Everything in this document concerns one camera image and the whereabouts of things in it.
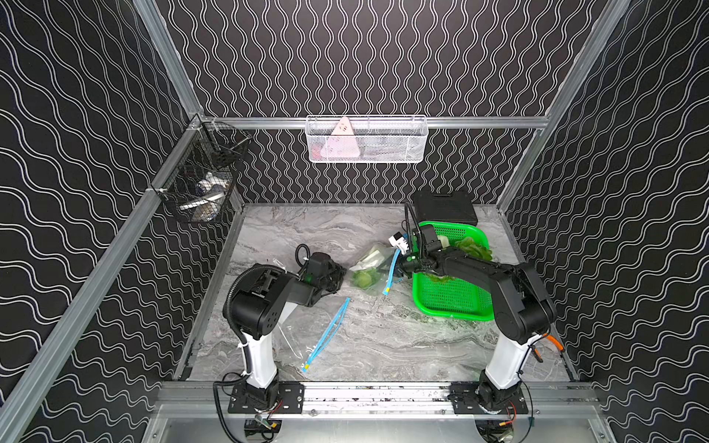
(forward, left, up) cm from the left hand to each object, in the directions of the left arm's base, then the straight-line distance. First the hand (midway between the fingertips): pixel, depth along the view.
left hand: (349, 263), depth 97 cm
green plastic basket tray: (-9, -37, -4) cm, 38 cm away
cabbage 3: (+3, -39, +10) cm, 40 cm away
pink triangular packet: (+26, +4, +31) cm, 41 cm away
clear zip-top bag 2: (-24, +13, -5) cm, 27 cm away
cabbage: (-7, -6, +1) cm, 9 cm away
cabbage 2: (+10, -34, +3) cm, 35 cm away
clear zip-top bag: (-2, -12, +8) cm, 14 cm away
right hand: (-5, -10, +6) cm, 12 cm away
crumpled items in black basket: (+7, +44, +23) cm, 50 cm away
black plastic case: (+30, -43, +1) cm, 52 cm away
